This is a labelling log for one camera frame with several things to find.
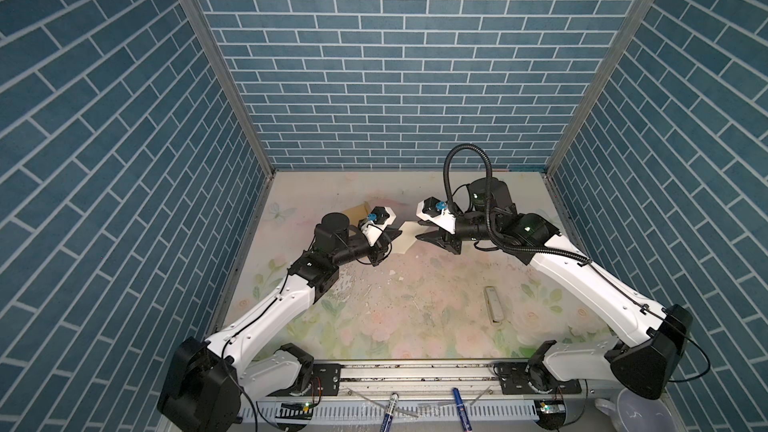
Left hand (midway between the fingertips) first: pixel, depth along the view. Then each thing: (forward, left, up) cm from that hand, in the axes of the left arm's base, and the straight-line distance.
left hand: (399, 232), depth 74 cm
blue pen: (-35, -15, -22) cm, 44 cm away
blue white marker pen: (-36, +3, -22) cm, 42 cm away
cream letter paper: (0, -3, +1) cm, 3 cm away
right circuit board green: (-36, -38, -28) cm, 59 cm away
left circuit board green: (-35, +26, -28) cm, 52 cm away
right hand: (-1, -4, +5) cm, 7 cm away
